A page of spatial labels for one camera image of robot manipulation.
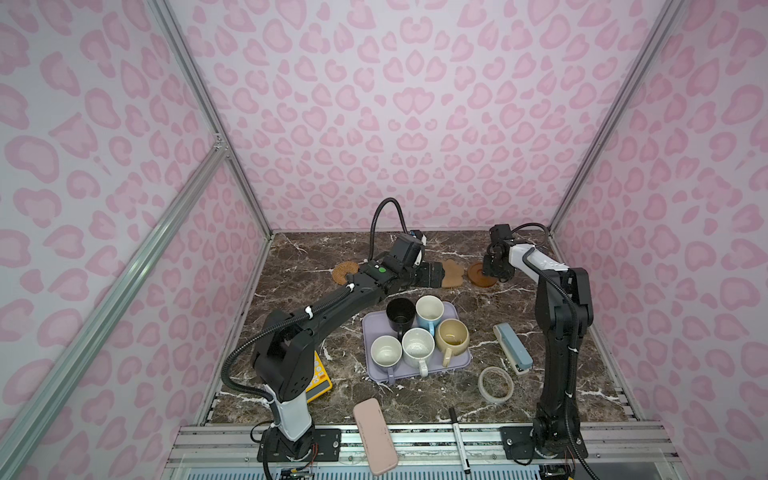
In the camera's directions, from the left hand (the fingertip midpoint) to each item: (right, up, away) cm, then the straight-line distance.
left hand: (435, 267), depth 83 cm
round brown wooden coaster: (+18, -5, +23) cm, 29 cm away
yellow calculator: (-31, -31, -1) cm, 44 cm away
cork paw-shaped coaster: (+10, -3, +24) cm, 26 cm away
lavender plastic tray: (-17, -19, +12) cm, 28 cm away
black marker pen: (+5, -42, -10) cm, 44 cm away
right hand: (+24, -1, +22) cm, 33 cm away
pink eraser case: (-15, -42, -11) cm, 46 cm away
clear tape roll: (+17, -33, 0) cm, 37 cm away
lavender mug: (-14, -25, +4) cm, 29 cm away
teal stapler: (+22, -23, +1) cm, 32 cm away
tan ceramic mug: (+6, -21, +7) cm, 23 cm away
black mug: (-9, -14, +9) cm, 19 cm away
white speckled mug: (-4, -23, +5) cm, 24 cm away
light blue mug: (-1, -14, +9) cm, 17 cm away
